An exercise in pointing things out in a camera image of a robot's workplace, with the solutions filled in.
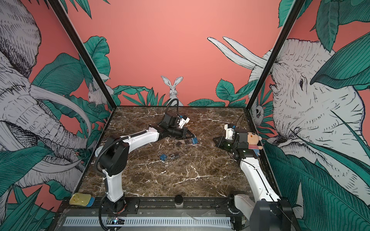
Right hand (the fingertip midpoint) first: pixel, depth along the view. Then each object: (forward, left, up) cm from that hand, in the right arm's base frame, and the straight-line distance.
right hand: (212, 137), depth 80 cm
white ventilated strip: (-38, +33, -18) cm, 53 cm away
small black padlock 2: (+9, +15, -20) cm, 26 cm away
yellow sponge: (-29, +68, -14) cm, 76 cm away
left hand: (+3, +10, -2) cm, 10 cm away
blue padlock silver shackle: (+2, +10, -6) cm, 12 cm away
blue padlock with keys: (-4, +30, -18) cm, 35 cm away
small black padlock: (+6, +21, -18) cm, 28 cm away
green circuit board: (-38, +48, -19) cm, 64 cm away
